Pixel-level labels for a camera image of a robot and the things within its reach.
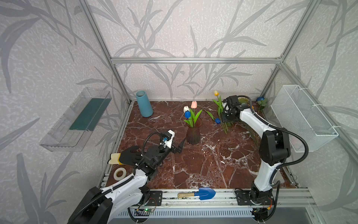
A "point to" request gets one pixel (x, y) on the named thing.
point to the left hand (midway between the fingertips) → (178, 134)
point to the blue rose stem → (262, 101)
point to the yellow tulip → (219, 105)
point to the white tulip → (186, 108)
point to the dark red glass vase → (193, 134)
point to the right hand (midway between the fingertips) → (223, 116)
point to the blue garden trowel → (204, 193)
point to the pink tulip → (194, 105)
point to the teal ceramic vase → (146, 108)
